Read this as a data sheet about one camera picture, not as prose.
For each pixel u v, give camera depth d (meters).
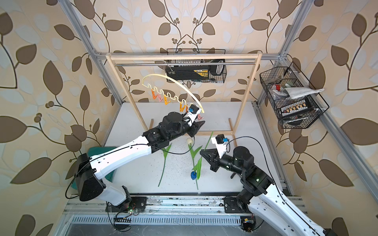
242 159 0.49
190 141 0.96
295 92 0.63
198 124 0.63
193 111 0.59
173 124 0.53
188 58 0.56
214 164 0.57
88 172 0.41
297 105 0.67
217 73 0.91
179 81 0.63
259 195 0.49
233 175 0.83
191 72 0.83
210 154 0.60
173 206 0.75
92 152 0.89
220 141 0.57
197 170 0.69
